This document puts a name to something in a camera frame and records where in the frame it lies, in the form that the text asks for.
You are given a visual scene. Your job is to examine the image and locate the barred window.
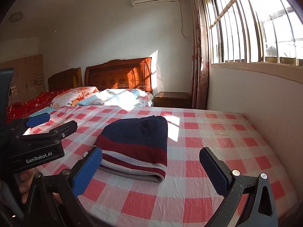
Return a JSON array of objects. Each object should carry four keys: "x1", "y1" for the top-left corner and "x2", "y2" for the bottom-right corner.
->
[{"x1": 205, "y1": 0, "x2": 302, "y2": 67}]

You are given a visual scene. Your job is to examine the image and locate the orange wooden headboard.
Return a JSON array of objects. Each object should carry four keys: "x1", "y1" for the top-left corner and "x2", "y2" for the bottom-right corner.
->
[{"x1": 84, "y1": 57, "x2": 152, "y2": 93}]

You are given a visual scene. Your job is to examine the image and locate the red white striped sweater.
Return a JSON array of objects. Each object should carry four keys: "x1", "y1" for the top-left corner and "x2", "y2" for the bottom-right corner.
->
[{"x1": 94, "y1": 115, "x2": 168, "y2": 183}]

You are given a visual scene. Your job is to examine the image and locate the pink floral pillow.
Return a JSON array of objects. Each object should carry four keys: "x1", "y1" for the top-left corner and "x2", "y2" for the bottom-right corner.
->
[{"x1": 50, "y1": 87, "x2": 99, "y2": 109}]

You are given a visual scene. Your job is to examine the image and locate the person's left hand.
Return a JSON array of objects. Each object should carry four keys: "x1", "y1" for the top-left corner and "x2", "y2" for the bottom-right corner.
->
[{"x1": 19, "y1": 168, "x2": 38, "y2": 204}]

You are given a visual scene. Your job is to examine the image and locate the light blue floral quilt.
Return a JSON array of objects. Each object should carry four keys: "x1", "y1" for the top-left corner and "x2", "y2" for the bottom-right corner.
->
[{"x1": 77, "y1": 89, "x2": 154, "y2": 108}]

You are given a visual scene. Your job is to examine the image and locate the wooden bedside table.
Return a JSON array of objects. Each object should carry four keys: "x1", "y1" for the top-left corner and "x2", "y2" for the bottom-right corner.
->
[{"x1": 155, "y1": 91, "x2": 190, "y2": 109}]

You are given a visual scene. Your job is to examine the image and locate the pink checkered bed sheet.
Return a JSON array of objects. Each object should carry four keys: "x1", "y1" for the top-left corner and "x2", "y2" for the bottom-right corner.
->
[{"x1": 30, "y1": 106, "x2": 298, "y2": 226}]

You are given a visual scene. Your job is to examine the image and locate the wooden wardrobe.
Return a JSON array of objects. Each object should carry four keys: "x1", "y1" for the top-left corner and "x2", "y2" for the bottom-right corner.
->
[{"x1": 1, "y1": 55, "x2": 45, "y2": 105}]

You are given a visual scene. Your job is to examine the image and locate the pink floral curtain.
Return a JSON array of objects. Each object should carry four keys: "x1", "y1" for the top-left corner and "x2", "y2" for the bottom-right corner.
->
[{"x1": 190, "y1": 0, "x2": 209, "y2": 110}]

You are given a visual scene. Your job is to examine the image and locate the red floral bed cover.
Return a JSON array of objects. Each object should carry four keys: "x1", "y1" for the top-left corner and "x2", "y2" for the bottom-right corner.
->
[{"x1": 6, "y1": 88, "x2": 71, "y2": 124}]

